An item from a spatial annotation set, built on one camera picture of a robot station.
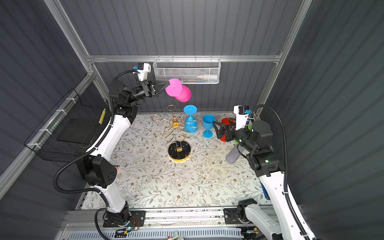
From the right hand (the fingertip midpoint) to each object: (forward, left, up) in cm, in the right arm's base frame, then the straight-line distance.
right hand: (223, 122), depth 63 cm
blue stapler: (-19, -26, -39) cm, 50 cm away
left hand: (+10, +22, +12) cm, 27 cm away
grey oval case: (+5, -12, -37) cm, 39 cm away
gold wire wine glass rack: (+8, +23, -37) cm, 45 cm away
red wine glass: (+23, -7, -25) cm, 35 cm away
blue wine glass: (+14, +15, -17) cm, 27 cm away
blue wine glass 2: (+20, +5, -25) cm, 33 cm away
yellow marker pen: (+14, +65, -12) cm, 67 cm away
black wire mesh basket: (+5, +74, -9) cm, 75 cm away
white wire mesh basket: (+74, +19, -18) cm, 78 cm away
